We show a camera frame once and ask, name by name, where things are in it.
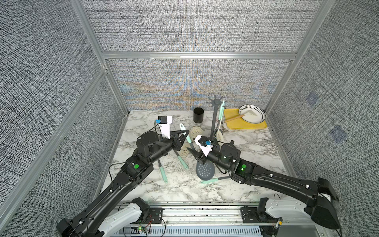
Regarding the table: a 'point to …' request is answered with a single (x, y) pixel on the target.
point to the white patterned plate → (260, 113)
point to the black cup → (198, 115)
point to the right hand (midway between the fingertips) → (192, 139)
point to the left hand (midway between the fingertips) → (191, 130)
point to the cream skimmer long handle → (220, 137)
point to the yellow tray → (240, 123)
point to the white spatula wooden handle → (248, 116)
